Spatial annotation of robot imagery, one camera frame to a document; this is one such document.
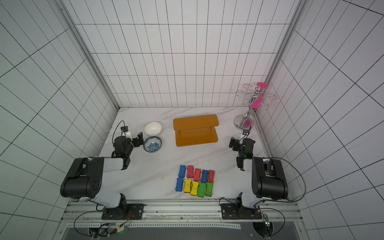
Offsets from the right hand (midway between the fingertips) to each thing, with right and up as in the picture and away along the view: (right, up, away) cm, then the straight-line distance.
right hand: (235, 136), depth 95 cm
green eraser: (-23, -27, -17) cm, 39 cm away
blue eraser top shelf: (-35, -25, -14) cm, 46 cm away
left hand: (-66, +1, 0) cm, 66 cm away
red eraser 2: (-25, -21, -10) cm, 34 cm away
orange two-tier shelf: (-25, +3, +11) cm, 28 cm away
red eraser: (-29, -19, -10) cm, 37 cm away
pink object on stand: (+12, +20, -5) cm, 24 cm away
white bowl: (-56, +4, +7) cm, 57 cm away
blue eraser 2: (-21, -23, -13) cm, 34 cm away
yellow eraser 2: (-27, -26, -15) cm, 40 cm away
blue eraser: (-34, -20, -9) cm, 40 cm away
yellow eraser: (-31, -25, -14) cm, 42 cm away
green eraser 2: (-19, -27, -16) cm, 37 cm away
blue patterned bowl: (-55, -6, +3) cm, 55 cm away
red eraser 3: (-17, -22, -12) cm, 30 cm away
